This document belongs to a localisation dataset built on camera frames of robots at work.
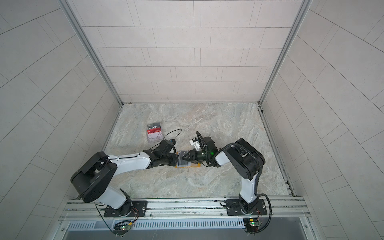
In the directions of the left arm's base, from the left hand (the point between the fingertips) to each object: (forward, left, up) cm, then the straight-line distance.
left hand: (182, 159), depth 89 cm
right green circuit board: (-32, -35, +1) cm, 47 cm away
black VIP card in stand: (+20, +20, +6) cm, 29 cm away
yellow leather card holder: (-5, -5, +4) cm, 8 cm away
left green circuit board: (-34, +23, +3) cm, 41 cm away
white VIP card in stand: (+13, +18, +4) cm, 23 cm away
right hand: (-3, -1, +4) cm, 5 cm away
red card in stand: (+17, +19, +6) cm, 26 cm away
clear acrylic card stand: (+11, +20, +2) cm, 23 cm away
